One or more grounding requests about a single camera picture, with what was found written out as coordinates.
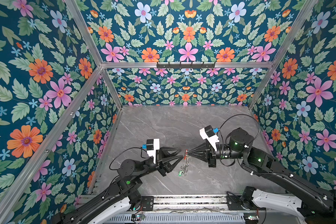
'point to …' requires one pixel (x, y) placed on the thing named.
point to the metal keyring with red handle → (184, 168)
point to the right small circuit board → (251, 218)
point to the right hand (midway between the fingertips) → (190, 152)
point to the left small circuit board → (137, 217)
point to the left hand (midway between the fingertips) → (182, 155)
